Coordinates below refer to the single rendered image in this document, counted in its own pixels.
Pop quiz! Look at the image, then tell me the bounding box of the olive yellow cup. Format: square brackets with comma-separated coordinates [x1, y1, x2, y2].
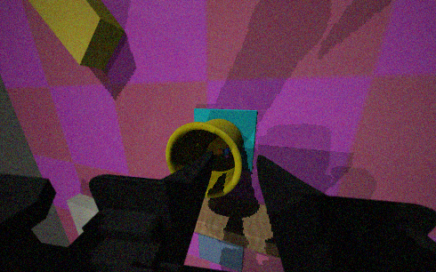
[166, 118, 243, 198]

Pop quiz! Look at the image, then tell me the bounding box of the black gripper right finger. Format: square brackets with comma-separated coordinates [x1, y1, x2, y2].
[256, 155, 436, 272]

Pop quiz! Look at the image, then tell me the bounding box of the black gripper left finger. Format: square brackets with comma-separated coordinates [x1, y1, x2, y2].
[89, 151, 214, 265]

